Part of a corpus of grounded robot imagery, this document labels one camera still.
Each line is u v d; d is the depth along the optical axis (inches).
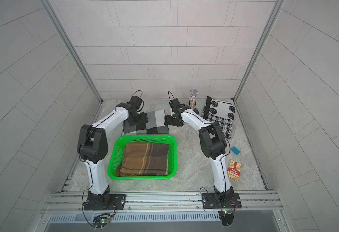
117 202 28.1
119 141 32.7
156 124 39.2
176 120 32.6
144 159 32.4
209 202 27.9
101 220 25.6
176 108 30.2
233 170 31.6
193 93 32.4
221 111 41.1
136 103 30.3
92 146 20.1
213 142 21.5
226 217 26.7
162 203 28.0
